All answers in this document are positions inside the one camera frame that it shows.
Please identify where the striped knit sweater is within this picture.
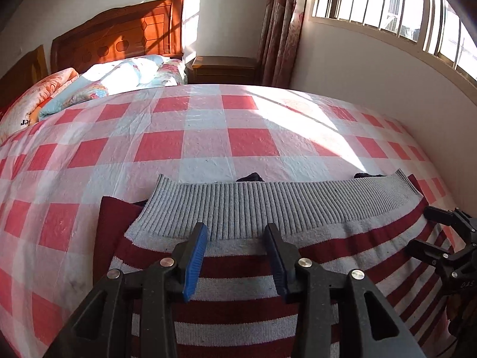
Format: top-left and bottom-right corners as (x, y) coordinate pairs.
(92, 169), (460, 358)

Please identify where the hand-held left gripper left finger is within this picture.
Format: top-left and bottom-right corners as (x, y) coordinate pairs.
(43, 222), (209, 358)

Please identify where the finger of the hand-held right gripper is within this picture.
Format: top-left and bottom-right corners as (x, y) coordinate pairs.
(405, 239), (477, 292)
(424, 206), (477, 235)

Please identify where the carved wooden headboard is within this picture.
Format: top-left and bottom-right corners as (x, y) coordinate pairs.
(50, 0), (186, 73)

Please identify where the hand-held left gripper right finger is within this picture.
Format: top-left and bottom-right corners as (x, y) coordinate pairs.
(263, 223), (429, 358)

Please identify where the pink floral quilt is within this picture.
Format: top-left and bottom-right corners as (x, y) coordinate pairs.
(0, 68), (80, 144)

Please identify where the pink floral curtain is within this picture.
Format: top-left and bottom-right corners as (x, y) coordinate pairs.
(257, 0), (312, 88)

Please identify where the pink checkered bed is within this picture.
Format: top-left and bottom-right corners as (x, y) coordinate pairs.
(0, 84), (454, 358)

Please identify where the wooden nightstand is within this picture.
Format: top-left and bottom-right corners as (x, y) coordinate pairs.
(192, 56), (259, 86)

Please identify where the plain dark wooden headboard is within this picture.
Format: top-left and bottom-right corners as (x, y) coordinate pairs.
(0, 45), (49, 109)

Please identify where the light blue floral quilt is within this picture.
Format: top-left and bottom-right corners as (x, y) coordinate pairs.
(37, 54), (189, 120)

